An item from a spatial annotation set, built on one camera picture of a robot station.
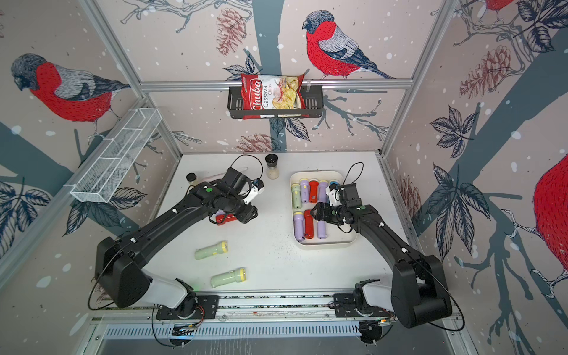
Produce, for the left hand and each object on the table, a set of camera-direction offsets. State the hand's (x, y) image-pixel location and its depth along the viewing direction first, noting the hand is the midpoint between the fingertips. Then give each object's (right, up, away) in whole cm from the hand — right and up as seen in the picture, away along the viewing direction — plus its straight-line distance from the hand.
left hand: (254, 206), depth 80 cm
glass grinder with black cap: (+4, +18, +23) cm, 30 cm away
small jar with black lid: (-32, +9, +19) cm, 39 cm away
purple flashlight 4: (+27, -12, +10) cm, 31 cm away
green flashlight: (+16, +2, +18) cm, 24 cm away
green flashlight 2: (-14, -17, +4) cm, 22 cm away
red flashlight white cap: (+25, +6, +23) cm, 34 cm away
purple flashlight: (+20, +4, +20) cm, 29 cm away
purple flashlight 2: (+28, +4, +19) cm, 34 cm away
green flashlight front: (-6, -25, -2) cm, 25 cm away
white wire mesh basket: (-50, +9, -9) cm, 52 cm away
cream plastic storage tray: (+32, -14, +7) cm, 36 cm away
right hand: (+24, -3, +6) cm, 25 cm away
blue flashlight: (+35, +8, +23) cm, 43 cm away
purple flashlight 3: (+17, -10, +10) cm, 22 cm away
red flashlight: (+21, -10, +12) cm, 26 cm away
